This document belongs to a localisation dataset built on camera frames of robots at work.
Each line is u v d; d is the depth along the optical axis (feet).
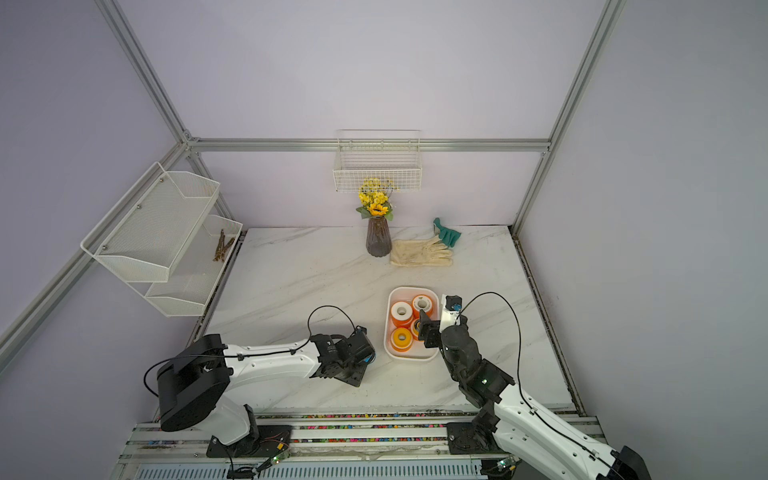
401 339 2.89
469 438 2.41
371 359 2.26
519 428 1.66
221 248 3.16
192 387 1.42
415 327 2.96
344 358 2.11
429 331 2.25
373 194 3.04
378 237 3.44
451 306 2.13
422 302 3.07
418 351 2.91
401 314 3.02
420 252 3.69
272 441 2.37
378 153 3.09
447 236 3.67
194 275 3.04
